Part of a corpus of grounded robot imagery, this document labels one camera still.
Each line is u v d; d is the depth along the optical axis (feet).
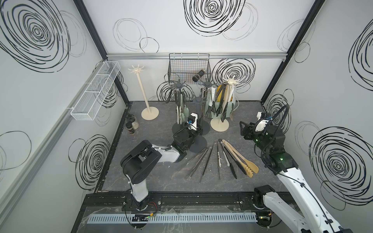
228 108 2.70
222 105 2.79
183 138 2.11
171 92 2.52
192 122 2.23
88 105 2.37
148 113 3.66
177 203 2.47
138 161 1.58
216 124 3.45
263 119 1.99
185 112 2.89
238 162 2.84
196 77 2.93
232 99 3.35
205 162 2.85
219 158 2.89
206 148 2.99
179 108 2.58
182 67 3.16
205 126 3.47
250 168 2.75
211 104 2.65
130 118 3.23
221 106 2.79
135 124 3.40
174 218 2.53
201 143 3.17
